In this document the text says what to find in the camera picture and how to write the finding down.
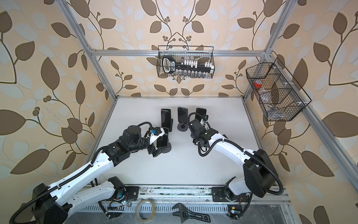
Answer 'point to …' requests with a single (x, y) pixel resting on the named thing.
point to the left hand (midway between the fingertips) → (165, 137)
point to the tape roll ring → (137, 208)
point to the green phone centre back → (182, 115)
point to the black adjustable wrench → (185, 214)
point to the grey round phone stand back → (182, 127)
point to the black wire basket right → (281, 97)
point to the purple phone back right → (202, 111)
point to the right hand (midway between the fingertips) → (199, 132)
